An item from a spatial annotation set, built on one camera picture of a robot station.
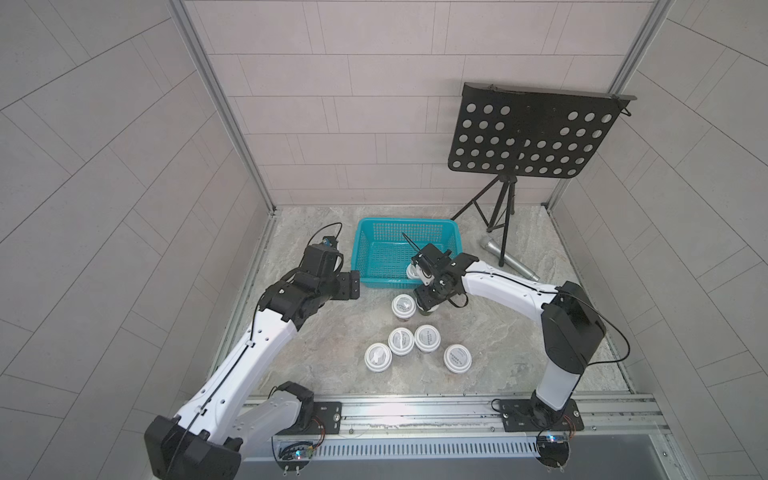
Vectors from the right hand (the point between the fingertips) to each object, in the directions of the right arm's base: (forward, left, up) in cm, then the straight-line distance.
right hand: (425, 298), depth 87 cm
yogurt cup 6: (-18, -6, +1) cm, 19 cm away
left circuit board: (-35, +33, 0) cm, 48 cm away
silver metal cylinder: (+19, -25, -2) cm, 31 cm away
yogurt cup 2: (-3, -1, -3) cm, 4 cm away
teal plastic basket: (+21, +13, -2) cm, 25 cm away
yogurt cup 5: (-12, +1, +1) cm, 12 cm away
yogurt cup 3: (-16, +14, 0) cm, 21 cm away
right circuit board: (-37, -26, -7) cm, 46 cm away
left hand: (+1, +20, +14) cm, 25 cm away
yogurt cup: (-3, +7, +2) cm, 8 cm away
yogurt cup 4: (-14, +8, +3) cm, 16 cm away
